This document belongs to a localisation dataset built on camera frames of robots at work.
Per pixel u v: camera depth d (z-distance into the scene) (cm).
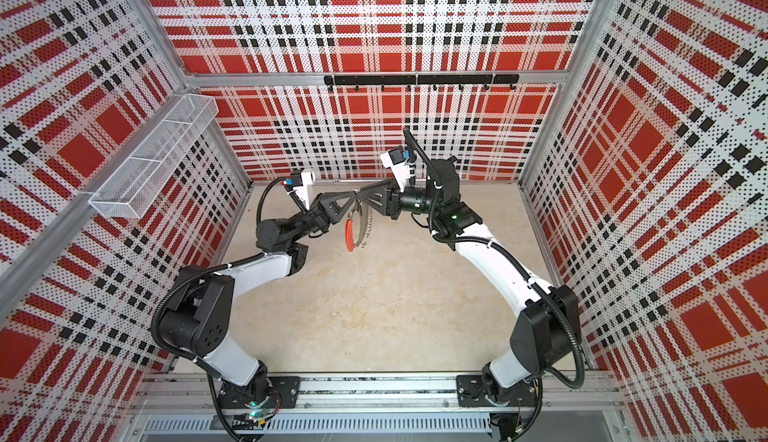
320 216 64
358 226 74
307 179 63
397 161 60
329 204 66
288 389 74
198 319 46
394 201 60
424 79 90
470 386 74
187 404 74
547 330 42
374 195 67
